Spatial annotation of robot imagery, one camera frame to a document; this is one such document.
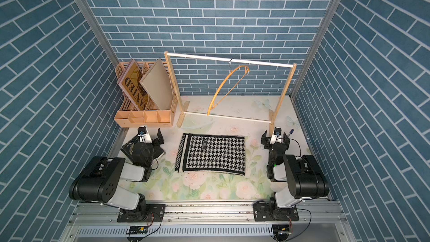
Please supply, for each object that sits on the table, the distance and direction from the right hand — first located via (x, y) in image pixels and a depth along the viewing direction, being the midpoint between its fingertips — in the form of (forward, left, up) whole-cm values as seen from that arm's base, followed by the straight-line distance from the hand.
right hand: (277, 133), depth 90 cm
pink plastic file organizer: (+12, +74, +7) cm, 75 cm away
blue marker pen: (+8, -12, -10) cm, 17 cm away
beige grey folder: (+24, +72, +11) cm, 77 cm away
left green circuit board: (-47, +63, -13) cm, 80 cm away
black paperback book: (-14, +63, -4) cm, 65 cm away
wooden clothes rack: (+16, +58, -5) cm, 60 cm away
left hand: (-5, +66, +3) cm, 67 cm away
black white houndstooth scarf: (-11, +37, -8) cm, 39 cm away
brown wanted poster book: (+17, +84, +16) cm, 87 cm away
